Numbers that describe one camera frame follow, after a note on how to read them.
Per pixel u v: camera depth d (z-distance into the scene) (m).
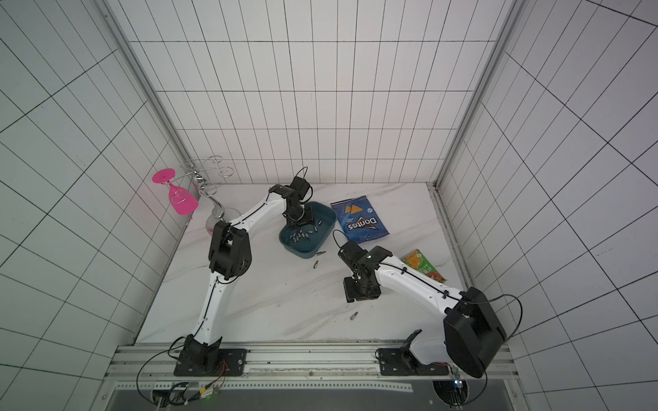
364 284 0.67
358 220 1.04
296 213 0.86
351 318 0.81
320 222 1.05
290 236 1.00
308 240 1.00
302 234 1.01
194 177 0.83
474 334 0.41
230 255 0.60
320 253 0.95
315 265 0.93
